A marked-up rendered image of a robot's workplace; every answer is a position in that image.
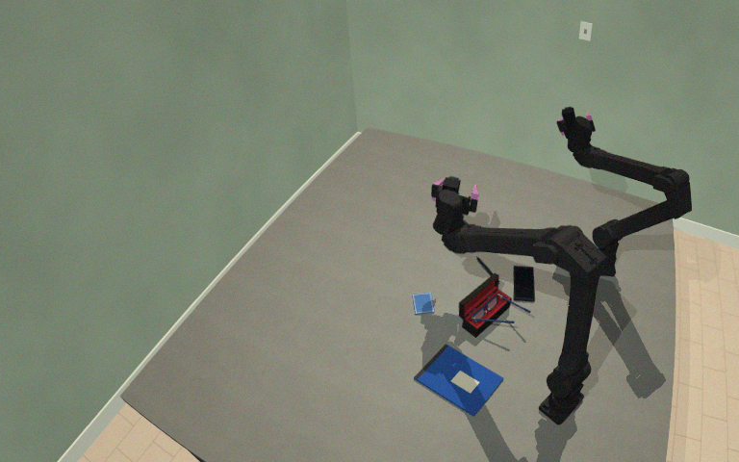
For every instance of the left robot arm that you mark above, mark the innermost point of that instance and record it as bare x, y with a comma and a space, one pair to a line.
570, 250

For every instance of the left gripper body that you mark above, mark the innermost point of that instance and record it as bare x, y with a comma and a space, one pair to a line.
467, 200

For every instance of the red glasses case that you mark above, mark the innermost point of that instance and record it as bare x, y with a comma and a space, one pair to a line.
478, 298

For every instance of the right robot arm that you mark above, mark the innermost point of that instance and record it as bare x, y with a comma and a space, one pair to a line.
675, 185

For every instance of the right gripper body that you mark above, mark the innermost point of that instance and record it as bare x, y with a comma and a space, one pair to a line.
561, 126

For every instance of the blue notebook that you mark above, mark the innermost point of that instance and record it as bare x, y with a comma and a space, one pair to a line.
460, 380

